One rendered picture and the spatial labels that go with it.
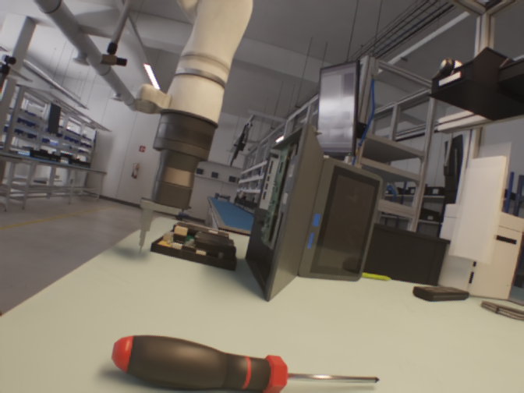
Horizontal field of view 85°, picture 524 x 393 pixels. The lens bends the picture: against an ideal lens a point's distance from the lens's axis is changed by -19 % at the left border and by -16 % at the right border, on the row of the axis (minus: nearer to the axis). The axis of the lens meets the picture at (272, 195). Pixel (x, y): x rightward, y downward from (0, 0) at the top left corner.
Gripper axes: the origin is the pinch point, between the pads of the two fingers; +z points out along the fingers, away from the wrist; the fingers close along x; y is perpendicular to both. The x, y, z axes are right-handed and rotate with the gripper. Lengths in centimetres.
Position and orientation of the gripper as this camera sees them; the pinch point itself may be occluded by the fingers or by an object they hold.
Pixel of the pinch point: (139, 248)
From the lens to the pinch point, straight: 46.3
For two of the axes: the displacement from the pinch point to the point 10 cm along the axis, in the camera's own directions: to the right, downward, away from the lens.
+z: -2.2, 9.7, -0.3
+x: -3.7, -0.6, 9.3
